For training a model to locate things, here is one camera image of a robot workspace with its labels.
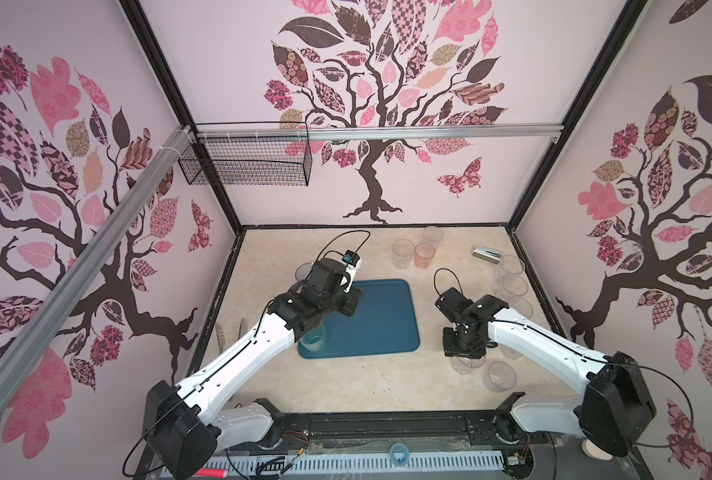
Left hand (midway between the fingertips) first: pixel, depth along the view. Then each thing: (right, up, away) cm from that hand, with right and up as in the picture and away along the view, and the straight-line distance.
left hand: (354, 293), depth 77 cm
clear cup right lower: (+52, -6, +14) cm, 55 cm away
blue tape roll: (+11, -38, -6) cm, 40 cm away
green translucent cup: (-11, -13, +2) cm, 17 cm away
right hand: (+27, -16, +4) cm, 32 cm away
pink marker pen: (-31, -41, -9) cm, 52 cm away
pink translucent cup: (+25, +10, +31) cm, 41 cm away
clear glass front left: (+29, -19, +1) cm, 35 cm away
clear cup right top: (+57, +7, +30) cm, 65 cm away
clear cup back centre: (+28, +17, +32) cm, 46 cm away
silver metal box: (+50, +10, +32) cm, 61 cm away
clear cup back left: (+17, +11, +29) cm, 35 cm away
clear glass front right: (+41, -24, +4) cm, 48 cm away
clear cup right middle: (+53, 0, +21) cm, 57 cm away
